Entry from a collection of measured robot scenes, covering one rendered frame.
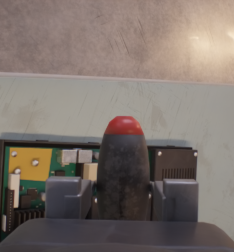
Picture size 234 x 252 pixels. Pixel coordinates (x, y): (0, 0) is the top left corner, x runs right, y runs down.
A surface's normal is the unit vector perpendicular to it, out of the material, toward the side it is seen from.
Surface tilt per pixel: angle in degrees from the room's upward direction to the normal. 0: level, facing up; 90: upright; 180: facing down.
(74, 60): 0
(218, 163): 0
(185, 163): 0
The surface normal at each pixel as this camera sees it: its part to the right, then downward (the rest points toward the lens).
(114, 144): -0.40, -0.25
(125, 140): 0.05, -0.24
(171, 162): 0.61, 0.00
